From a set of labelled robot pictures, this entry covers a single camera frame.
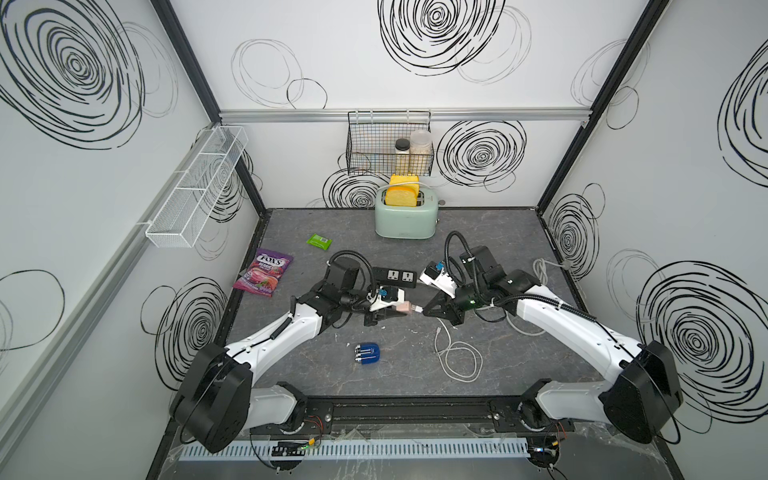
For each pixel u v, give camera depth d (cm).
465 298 66
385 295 63
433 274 67
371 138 96
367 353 81
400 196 96
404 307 72
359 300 68
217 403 40
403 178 102
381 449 96
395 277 97
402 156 85
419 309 74
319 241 108
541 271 97
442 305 68
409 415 75
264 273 99
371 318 68
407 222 108
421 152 85
